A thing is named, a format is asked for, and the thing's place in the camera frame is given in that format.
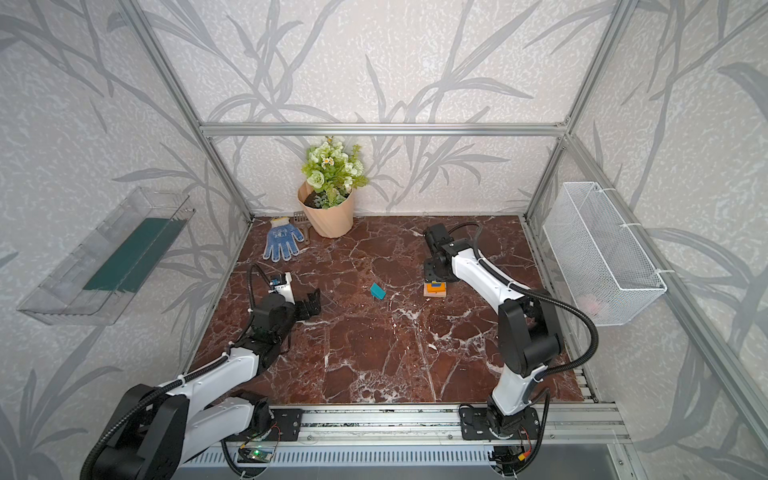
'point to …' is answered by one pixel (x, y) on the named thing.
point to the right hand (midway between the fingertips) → (438, 264)
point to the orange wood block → (432, 289)
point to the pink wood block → (426, 292)
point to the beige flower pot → (332, 222)
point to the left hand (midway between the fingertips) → (310, 282)
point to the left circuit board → (252, 455)
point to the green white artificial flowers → (332, 174)
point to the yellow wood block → (435, 282)
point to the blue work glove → (281, 235)
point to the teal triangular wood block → (377, 291)
